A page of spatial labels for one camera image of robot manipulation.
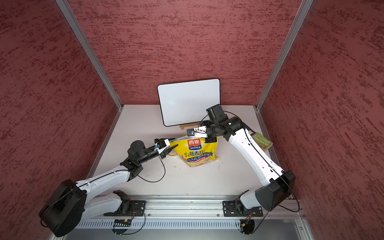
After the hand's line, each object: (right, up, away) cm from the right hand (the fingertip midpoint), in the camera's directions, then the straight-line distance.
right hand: (201, 133), depth 75 cm
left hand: (-14, -5, +2) cm, 15 cm away
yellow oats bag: (-3, -10, +3) cm, 11 cm away
